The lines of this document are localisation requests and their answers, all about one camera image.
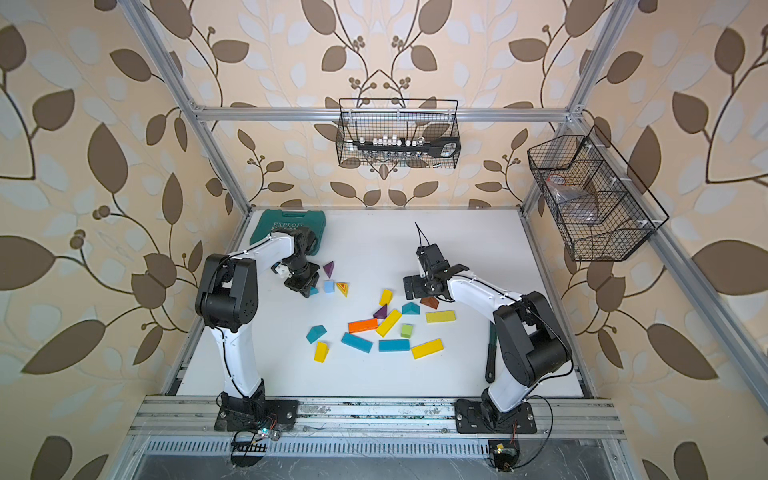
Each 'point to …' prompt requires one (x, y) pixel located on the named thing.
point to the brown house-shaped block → (430, 301)
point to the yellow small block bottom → (321, 351)
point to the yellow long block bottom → (427, 348)
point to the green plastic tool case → (290, 218)
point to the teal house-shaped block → (411, 308)
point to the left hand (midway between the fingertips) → (317, 284)
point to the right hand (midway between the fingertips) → (421, 285)
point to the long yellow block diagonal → (389, 324)
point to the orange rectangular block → (362, 325)
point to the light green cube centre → (406, 331)
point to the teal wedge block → (315, 333)
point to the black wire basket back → (411, 133)
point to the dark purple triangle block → (381, 313)
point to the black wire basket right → (601, 214)
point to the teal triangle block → (313, 291)
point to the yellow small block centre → (386, 297)
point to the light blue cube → (329, 286)
